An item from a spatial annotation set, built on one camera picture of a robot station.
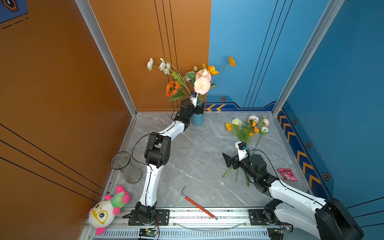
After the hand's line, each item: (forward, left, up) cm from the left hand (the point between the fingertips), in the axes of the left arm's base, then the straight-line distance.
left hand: (199, 98), depth 99 cm
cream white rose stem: (-7, -28, -18) cm, 34 cm away
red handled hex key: (-59, +1, -22) cm, 63 cm away
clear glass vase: (-43, +39, -6) cm, 59 cm away
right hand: (-35, -17, -8) cm, 40 cm away
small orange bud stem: (-8, -22, -20) cm, 31 cm away
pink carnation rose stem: (-5, -49, -17) cm, 52 cm away
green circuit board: (-71, +24, -23) cm, 79 cm away
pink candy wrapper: (-44, -52, -19) cm, 70 cm away
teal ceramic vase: (-4, 0, -16) cm, 17 cm away
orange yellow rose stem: (-11, -36, -18) cm, 42 cm away
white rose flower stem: (-12, -46, -18) cm, 51 cm away
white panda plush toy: (-64, +45, -16) cm, 80 cm away
